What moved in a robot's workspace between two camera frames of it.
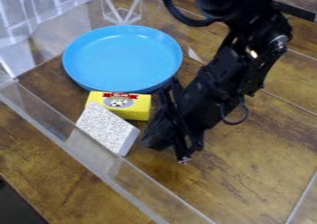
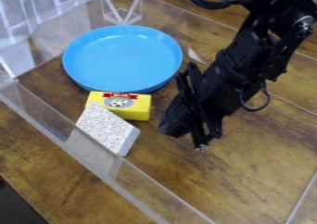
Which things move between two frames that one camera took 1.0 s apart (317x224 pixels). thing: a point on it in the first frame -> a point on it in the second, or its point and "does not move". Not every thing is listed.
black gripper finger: [161, 136] -> [176, 121]
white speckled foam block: [109, 128] does not move
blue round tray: [122, 58] does not move
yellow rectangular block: [130, 105] does not move
